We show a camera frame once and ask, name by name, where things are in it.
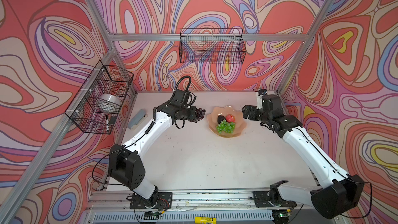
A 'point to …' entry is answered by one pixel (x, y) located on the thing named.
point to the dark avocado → (220, 118)
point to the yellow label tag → (200, 220)
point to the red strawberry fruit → (230, 117)
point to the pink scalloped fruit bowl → (240, 123)
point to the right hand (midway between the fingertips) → (250, 113)
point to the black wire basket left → (97, 108)
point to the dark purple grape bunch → (200, 114)
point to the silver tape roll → (110, 99)
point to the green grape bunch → (225, 126)
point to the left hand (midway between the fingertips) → (196, 113)
